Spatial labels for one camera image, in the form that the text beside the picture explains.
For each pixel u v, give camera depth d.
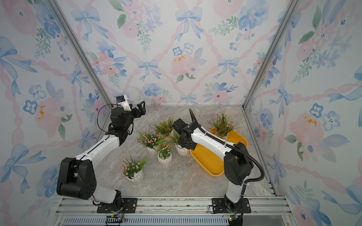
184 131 0.61
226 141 0.50
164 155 0.78
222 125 0.90
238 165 0.46
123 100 0.71
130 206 0.74
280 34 0.78
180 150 0.85
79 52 0.86
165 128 0.87
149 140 0.82
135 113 0.75
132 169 0.74
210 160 0.83
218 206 0.74
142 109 0.77
